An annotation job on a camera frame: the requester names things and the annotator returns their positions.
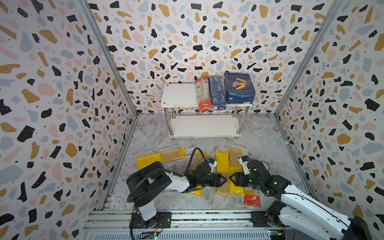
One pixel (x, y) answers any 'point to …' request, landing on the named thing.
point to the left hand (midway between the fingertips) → (224, 180)
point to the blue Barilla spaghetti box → (219, 101)
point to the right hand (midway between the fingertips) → (232, 175)
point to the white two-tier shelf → (184, 95)
